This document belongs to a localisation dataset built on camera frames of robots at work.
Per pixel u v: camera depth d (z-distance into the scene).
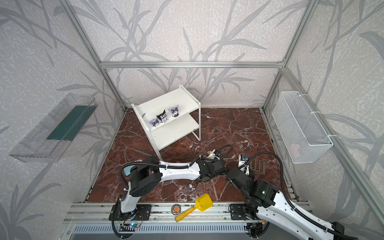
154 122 0.65
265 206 0.51
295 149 0.74
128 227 0.72
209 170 0.64
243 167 0.64
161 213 0.75
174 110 0.68
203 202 0.76
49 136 0.65
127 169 0.87
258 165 0.88
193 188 0.80
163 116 0.66
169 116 0.71
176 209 0.75
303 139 0.62
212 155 0.79
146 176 0.51
